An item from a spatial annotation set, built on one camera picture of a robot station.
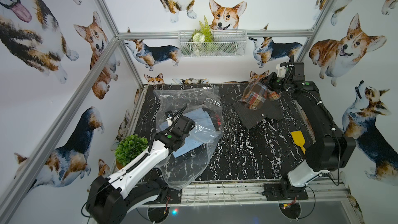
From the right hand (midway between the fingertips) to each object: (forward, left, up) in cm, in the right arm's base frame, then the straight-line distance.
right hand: (259, 77), depth 80 cm
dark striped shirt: (+1, -16, -30) cm, 34 cm away
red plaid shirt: (-8, +2, -5) cm, 9 cm away
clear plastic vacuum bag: (+3, +29, -28) cm, 40 cm away
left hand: (-18, +40, -17) cm, 47 cm away
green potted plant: (-32, +64, -14) cm, 72 cm away
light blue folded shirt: (-20, +29, -21) cm, 41 cm away
